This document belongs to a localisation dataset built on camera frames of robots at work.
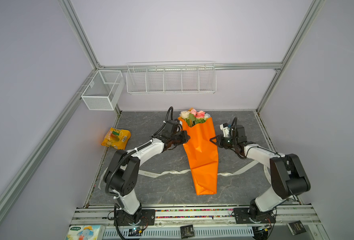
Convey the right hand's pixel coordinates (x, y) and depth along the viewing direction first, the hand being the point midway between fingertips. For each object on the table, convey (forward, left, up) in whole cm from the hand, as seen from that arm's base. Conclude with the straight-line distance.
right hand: (210, 140), depth 91 cm
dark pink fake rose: (+16, +5, +6) cm, 18 cm away
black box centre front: (-45, +15, -8) cm, 48 cm away
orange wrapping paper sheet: (-10, +5, -1) cm, 12 cm away
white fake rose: (+19, +1, +2) cm, 19 cm away
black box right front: (-43, -37, -9) cm, 57 cm away
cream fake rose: (+16, +15, +6) cm, 23 cm away
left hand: (-1, +12, +3) cm, 12 cm away
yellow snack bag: (+5, +62, -5) cm, 62 cm away
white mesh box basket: (+32, +71, +14) cm, 79 cm away
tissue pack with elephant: (-46, +60, -4) cm, 76 cm away
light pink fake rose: (+19, +10, +6) cm, 22 cm away
